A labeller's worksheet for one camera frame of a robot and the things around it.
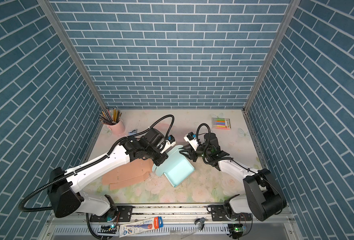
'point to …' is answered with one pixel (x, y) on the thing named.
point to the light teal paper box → (177, 167)
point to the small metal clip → (200, 222)
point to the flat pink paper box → (134, 171)
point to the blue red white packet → (141, 226)
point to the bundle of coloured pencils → (109, 117)
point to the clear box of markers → (221, 123)
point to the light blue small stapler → (133, 132)
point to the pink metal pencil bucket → (118, 129)
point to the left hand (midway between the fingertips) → (167, 157)
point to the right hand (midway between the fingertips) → (181, 148)
